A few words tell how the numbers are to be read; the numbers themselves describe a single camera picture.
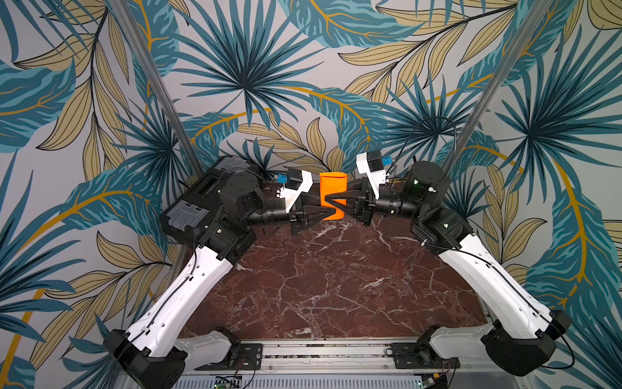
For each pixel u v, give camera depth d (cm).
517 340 40
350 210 51
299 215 48
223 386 71
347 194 50
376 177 46
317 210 51
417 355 66
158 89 84
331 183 49
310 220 52
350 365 73
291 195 47
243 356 73
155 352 37
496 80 83
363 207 47
